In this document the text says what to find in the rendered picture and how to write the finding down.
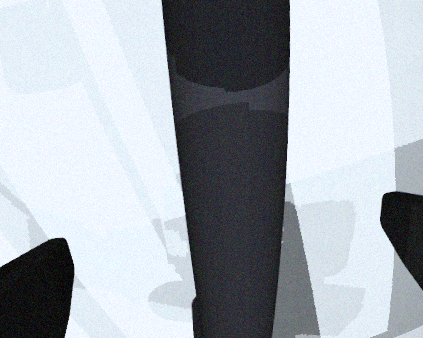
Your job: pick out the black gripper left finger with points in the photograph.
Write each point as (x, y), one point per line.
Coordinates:
(35, 292)

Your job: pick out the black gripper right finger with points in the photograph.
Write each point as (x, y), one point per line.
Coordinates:
(402, 219)

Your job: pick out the dark grey post with cap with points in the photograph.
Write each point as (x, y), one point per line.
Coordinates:
(196, 327)

